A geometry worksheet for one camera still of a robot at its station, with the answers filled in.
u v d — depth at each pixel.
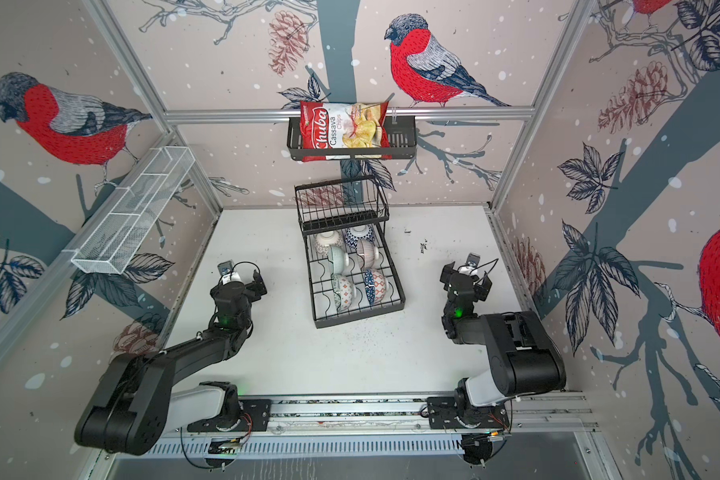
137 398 0.42
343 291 0.85
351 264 1.00
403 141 0.93
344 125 0.88
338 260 0.94
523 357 0.46
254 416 0.73
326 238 1.02
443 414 0.73
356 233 1.04
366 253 0.95
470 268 0.77
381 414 0.75
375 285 0.86
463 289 0.70
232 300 0.66
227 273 0.75
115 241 0.71
